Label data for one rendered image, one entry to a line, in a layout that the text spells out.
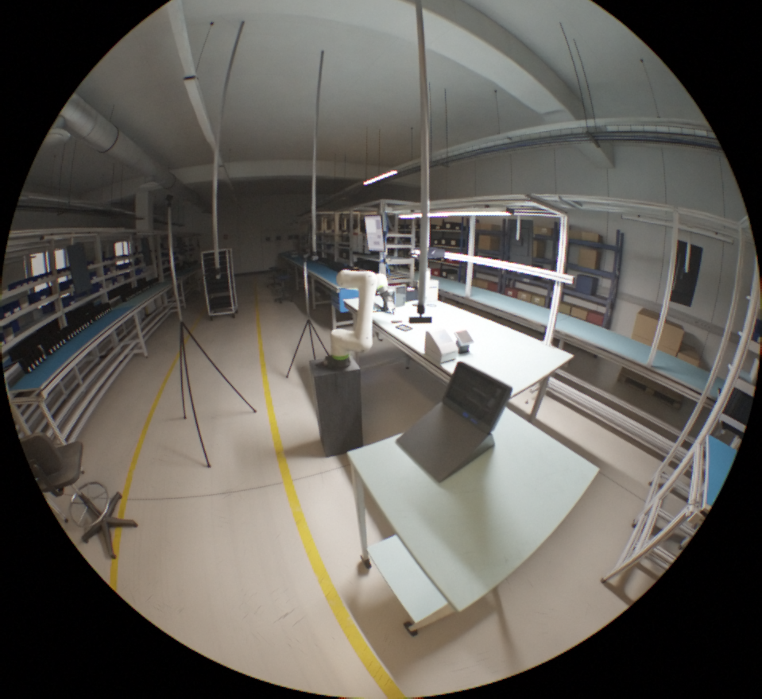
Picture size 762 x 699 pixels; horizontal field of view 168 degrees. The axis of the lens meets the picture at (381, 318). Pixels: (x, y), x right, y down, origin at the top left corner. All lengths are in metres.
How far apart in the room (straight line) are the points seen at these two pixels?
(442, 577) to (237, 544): 1.53
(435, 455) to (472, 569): 0.35
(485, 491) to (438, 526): 0.17
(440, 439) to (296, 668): 1.47
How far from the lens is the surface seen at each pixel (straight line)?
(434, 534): 0.66
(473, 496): 0.74
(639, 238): 5.22
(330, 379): 1.76
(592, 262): 4.89
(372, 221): 3.51
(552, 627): 1.93
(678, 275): 2.86
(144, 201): 7.79
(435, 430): 0.81
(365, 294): 1.64
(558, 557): 2.05
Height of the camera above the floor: 1.68
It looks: 18 degrees down
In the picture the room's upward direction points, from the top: 1 degrees clockwise
